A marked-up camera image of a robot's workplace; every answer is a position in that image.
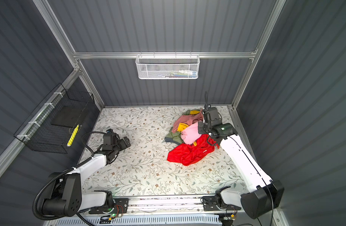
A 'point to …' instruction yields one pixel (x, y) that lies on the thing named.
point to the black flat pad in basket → (69, 116)
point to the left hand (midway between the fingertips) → (122, 142)
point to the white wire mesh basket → (167, 67)
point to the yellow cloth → (181, 125)
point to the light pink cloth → (190, 134)
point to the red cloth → (188, 154)
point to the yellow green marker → (75, 131)
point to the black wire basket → (53, 125)
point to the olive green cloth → (176, 136)
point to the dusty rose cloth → (186, 119)
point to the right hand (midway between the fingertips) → (205, 125)
